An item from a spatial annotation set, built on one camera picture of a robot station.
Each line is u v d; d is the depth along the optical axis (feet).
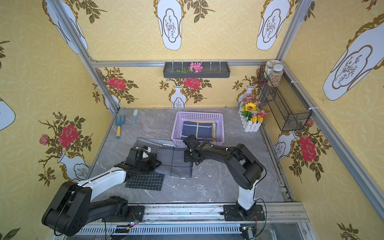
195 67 2.89
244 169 1.57
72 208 1.36
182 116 3.70
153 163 2.56
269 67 2.80
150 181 2.74
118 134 3.43
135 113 3.84
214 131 3.39
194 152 2.25
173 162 2.96
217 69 3.03
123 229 2.40
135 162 2.27
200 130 3.41
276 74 2.62
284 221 2.52
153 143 3.21
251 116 3.14
